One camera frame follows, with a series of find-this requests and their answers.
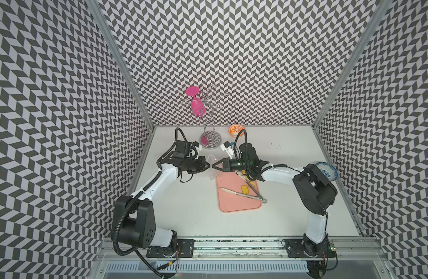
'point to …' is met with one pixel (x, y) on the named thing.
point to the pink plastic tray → (256, 188)
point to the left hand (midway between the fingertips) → (209, 166)
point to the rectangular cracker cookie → (245, 189)
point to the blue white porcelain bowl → (331, 172)
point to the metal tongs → (259, 197)
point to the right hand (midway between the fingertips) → (213, 168)
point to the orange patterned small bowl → (234, 130)
